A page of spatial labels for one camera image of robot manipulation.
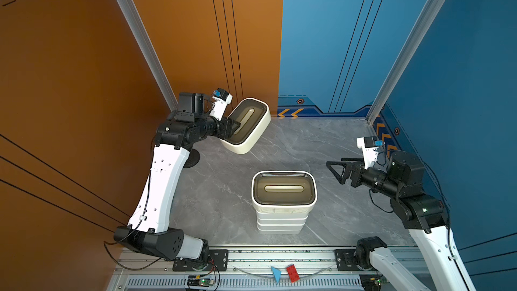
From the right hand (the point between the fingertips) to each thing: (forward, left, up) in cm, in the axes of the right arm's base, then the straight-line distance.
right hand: (335, 162), depth 64 cm
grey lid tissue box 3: (-13, +17, -25) cm, 33 cm away
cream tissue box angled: (-9, +17, -2) cm, 19 cm away
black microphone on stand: (+21, +60, -29) cm, 70 cm away
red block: (-27, +13, -30) cm, 42 cm away
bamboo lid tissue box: (-14, +18, -27) cm, 35 cm away
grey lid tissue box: (-12, +17, -14) cm, 25 cm away
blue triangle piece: (-27, +19, -31) cm, 45 cm away
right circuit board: (-29, -14, -33) cm, 46 cm away
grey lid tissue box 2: (-13, +17, -19) cm, 29 cm away
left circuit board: (-29, +46, -33) cm, 63 cm away
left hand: (+14, +34, +6) cm, 37 cm away
